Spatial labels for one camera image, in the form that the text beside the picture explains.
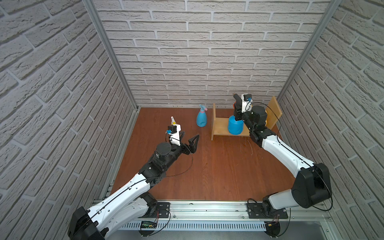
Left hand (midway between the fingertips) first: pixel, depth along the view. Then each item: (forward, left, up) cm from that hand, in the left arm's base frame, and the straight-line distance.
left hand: (190, 130), depth 70 cm
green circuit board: (-35, +20, -32) cm, 52 cm away
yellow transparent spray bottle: (+15, +11, -13) cm, 23 cm away
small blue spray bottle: (+25, -7, -22) cm, 34 cm away
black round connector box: (-37, -40, -28) cm, 61 cm away
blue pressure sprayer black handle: (+9, -26, -10) cm, 30 cm away
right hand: (+16, -23, +2) cm, 29 cm away
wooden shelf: (+21, -20, -23) cm, 37 cm away
